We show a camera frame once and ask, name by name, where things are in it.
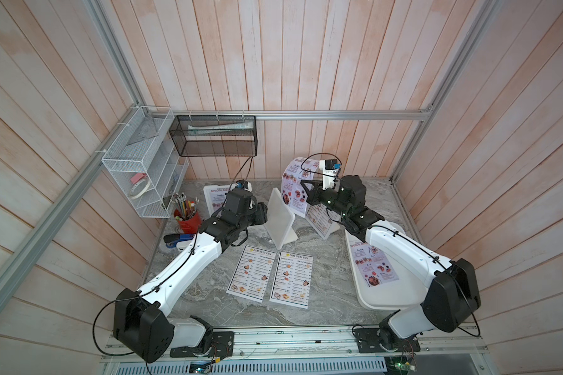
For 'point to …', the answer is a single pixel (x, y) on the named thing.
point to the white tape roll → (139, 188)
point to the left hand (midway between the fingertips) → (261, 211)
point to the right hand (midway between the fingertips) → (299, 181)
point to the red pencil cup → (187, 214)
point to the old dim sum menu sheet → (292, 280)
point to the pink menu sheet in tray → (374, 264)
